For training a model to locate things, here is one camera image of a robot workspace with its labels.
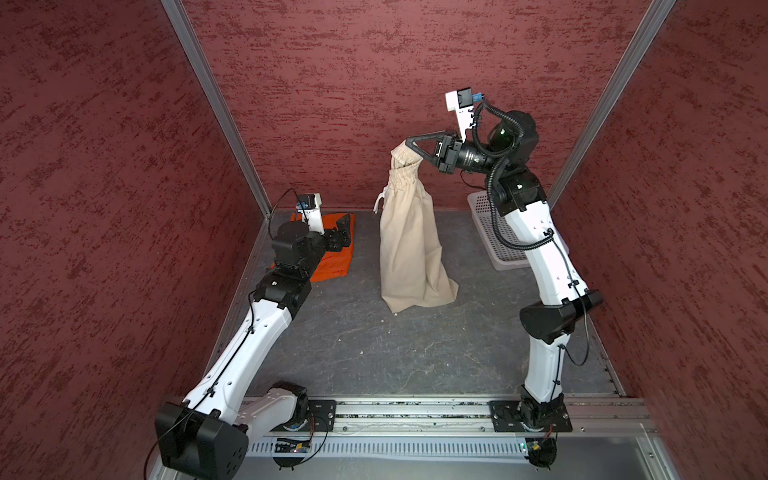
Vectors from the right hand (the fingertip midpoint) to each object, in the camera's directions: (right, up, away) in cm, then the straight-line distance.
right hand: (408, 146), depth 57 cm
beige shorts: (+2, -26, +22) cm, 35 cm away
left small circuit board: (-30, -70, +16) cm, 78 cm away
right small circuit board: (+32, -70, +15) cm, 78 cm away
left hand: (-18, -14, +17) cm, 28 cm away
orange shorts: (-24, -27, +46) cm, 59 cm away
